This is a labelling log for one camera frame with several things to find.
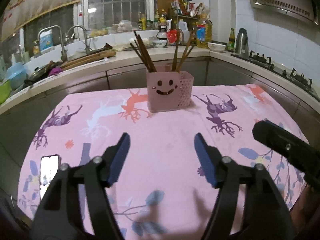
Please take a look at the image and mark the fruit pattern window blind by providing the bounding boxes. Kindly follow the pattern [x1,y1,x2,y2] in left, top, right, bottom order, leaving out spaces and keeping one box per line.
[1,0,80,41]

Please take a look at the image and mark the white plastic jug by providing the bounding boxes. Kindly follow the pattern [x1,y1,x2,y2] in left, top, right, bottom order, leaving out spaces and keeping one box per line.
[178,19,190,46]

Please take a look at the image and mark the smartphone with lit screen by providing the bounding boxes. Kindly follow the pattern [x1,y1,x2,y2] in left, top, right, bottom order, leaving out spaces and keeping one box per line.
[40,155,60,200]

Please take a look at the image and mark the pink smiley utensil holder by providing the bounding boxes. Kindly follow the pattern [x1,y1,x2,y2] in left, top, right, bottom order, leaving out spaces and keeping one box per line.
[146,71,194,113]

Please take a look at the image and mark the white ceramic bowl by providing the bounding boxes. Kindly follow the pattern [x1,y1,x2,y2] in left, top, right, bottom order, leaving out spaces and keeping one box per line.
[208,42,226,52]

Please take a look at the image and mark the brown wooden chopstick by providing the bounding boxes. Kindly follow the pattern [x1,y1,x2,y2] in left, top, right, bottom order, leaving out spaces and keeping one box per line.
[176,46,194,72]
[130,43,151,72]
[133,30,156,73]
[174,36,191,72]
[135,35,157,73]
[171,30,180,72]

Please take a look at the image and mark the steel kitchen faucet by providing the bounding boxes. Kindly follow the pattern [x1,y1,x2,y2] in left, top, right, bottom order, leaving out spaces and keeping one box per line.
[37,25,67,62]

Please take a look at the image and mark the pink patterned tablecloth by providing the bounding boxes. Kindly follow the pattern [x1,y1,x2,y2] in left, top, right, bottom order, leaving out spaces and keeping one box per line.
[17,84,305,239]

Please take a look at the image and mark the black gas stove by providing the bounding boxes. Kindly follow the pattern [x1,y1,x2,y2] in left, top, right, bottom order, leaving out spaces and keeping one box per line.
[231,50,319,101]

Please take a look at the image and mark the blue plastic container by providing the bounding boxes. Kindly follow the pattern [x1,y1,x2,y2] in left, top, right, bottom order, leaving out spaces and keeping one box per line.
[6,62,27,90]

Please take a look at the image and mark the green glass bottle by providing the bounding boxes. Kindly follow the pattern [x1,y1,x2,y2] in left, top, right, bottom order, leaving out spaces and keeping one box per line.
[227,28,235,52]

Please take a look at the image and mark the black pan with lid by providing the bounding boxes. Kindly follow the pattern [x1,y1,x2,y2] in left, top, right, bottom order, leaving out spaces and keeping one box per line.
[24,63,55,86]

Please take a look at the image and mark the small patterned bowl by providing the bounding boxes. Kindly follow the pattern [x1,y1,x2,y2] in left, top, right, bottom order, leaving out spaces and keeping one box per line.
[152,40,168,48]

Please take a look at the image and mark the red snack packet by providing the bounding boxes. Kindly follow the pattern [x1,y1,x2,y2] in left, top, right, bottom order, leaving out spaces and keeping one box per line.
[167,29,178,44]

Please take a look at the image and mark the yellow cooking oil bottle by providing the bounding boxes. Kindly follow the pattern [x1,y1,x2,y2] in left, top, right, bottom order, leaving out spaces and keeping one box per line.
[196,14,213,49]

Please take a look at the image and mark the wooden cutting board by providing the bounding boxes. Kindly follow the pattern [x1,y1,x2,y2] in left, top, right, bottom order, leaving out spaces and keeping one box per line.
[60,50,117,70]

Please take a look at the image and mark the barred kitchen window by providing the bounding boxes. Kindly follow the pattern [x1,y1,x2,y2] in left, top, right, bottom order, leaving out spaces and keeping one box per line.
[88,0,146,30]

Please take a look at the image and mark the green plastic bowl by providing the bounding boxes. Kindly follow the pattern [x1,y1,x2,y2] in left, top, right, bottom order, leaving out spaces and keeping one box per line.
[0,80,11,104]

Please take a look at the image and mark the steel thermos kettle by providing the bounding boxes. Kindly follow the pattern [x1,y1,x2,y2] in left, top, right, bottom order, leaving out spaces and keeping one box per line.
[235,28,249,56]

